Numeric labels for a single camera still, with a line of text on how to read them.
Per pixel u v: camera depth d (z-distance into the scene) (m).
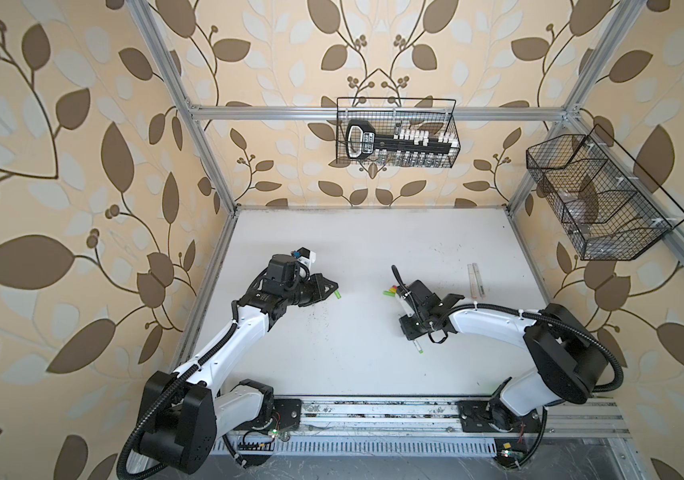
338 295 0.81
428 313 0.68
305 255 0.77
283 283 0.64
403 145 0.83
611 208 0.72
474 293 0.97
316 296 0.72
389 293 0.96
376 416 0.75
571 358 0.44
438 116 0.91
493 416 0.65
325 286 0.76
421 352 0.85
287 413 0.75
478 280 0.99
